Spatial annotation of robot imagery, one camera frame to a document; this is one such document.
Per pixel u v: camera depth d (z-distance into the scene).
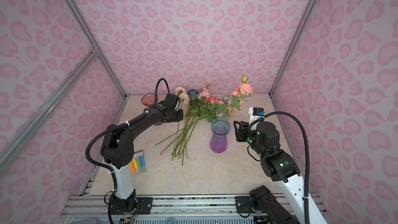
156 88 0.75
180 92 1.04
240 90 0.67
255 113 0.56
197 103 1.09
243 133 0.58
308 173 0.44
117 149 0.51
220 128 0.82
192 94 1.10
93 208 0.75
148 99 0.92
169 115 0.79
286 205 0.57
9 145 0.52
